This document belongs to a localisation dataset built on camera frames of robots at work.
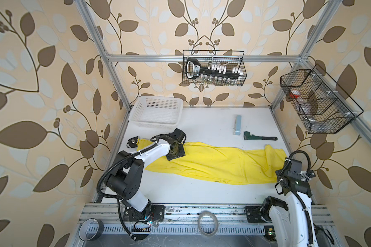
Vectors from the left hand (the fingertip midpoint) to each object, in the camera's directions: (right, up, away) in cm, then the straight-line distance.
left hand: (181, 153), depth 90 cm
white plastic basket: (-21, +26, +28) cm, 44 cm away
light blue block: (+38, +17, +17) cm, 45 cm away
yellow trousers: (+18, -6, +2) cm, 20 cm away
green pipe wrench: (+43, +9, +12) cm, 46 cm away
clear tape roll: (+14, -30, -18) cm, 37 cm away
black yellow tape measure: (-32, +5, +7) cm, 33 cm away
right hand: (+54, -10, -12) cm, 56 cm away
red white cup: (+61, +33, -9) cm, 70 cm away
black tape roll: (-41, -32, -19) cm, 55 cm away
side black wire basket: (+69, +26, -17) cm, 76 cm away
